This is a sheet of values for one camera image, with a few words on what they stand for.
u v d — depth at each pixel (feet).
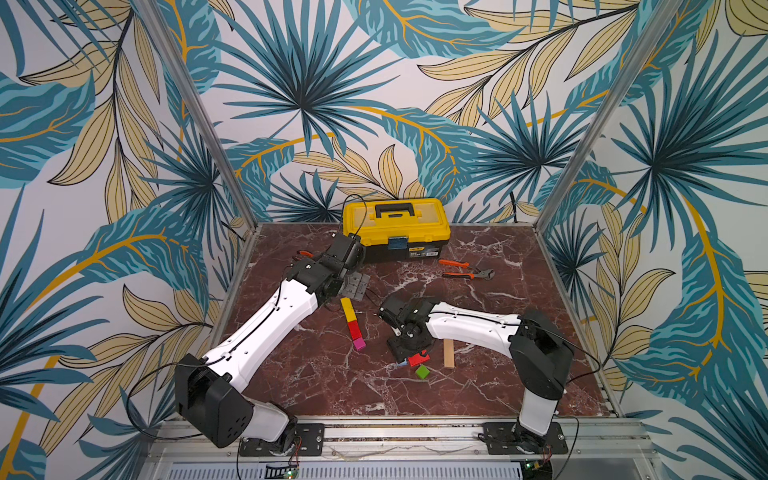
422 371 2.75
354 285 2.30
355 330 2.96
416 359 2.81
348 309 3.12
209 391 1.25
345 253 1.88
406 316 2.10
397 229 3.17
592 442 2.47
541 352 1.53
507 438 2.42
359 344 2.91
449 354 2.87
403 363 2.52
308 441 2.41
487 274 3.41
